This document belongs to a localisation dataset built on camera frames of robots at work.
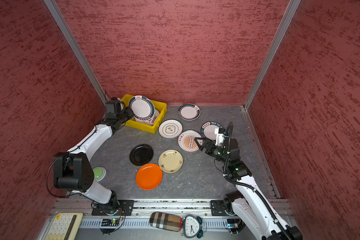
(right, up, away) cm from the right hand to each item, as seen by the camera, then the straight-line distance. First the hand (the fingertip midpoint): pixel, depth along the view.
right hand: (196, 144), depth 75 cm
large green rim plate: (-35, +21, +25) cm, 48 cm away
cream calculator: (-62, -37, -8) cm, 72 cm away
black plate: (-33, -9, +14) cm, 37 cm away
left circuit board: (-43, -38, -3) cm, 57 cm away
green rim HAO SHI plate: (+10, +5, +29) cm, 31 cm away
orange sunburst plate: (-5, -3, +25) cm, 26 cm away
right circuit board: (+17, -37, -5) cm, 41 cm away
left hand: (-38, +17, +14) cm, 44 cm away
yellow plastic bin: (-53, +30, +42) cm, 74 cm away
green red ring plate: (-2, +19, +43) cm, 47 cm away
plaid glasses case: (-15, -35, -7) cm, 39 cm away
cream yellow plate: (-15, -13, +15) cm, 25 cm away
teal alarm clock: (-2, -36, -9) cm, 37 cm away
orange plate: (-27, -20, +8) cm, 34 cm away
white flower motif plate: (-17, +6, +31) cm, 36 cm away
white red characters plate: (-31, +11, +35) cm, 48 cm away
